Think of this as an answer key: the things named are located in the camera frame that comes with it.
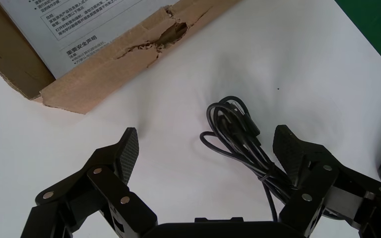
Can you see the white printed instruction sheet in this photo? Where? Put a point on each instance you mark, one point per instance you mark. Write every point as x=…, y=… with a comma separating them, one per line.
x=78, y=26

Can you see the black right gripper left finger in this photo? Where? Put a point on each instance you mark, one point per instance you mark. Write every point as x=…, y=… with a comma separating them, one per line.
x=111, y=190

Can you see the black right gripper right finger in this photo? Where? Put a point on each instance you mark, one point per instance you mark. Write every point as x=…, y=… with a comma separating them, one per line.
x=318, y=184

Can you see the brown cardboard storage box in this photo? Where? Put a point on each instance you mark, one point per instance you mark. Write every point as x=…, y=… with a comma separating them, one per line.
x=111, y=69

